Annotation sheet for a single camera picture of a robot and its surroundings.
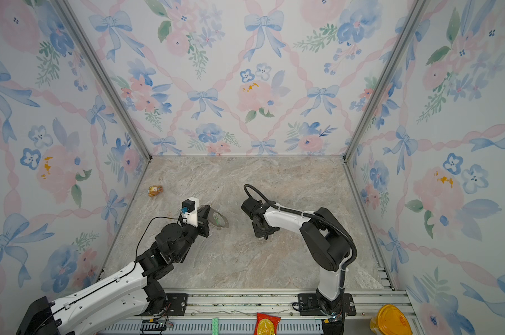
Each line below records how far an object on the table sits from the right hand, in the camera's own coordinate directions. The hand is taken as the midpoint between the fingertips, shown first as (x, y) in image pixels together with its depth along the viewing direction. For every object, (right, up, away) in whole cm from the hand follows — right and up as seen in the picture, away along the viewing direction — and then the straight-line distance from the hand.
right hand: (267, 229), depth 92 cm
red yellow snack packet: (-1, -26, -23) cm, 35 cm away
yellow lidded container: (+36, -20, -30) cm, 51 cm away
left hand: (-22, +12, -18) cm, 31 cm away
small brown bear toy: (-55, +17, +9) cm, 58 cm away
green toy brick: (-19, -26, -23) cm, 40 cm away
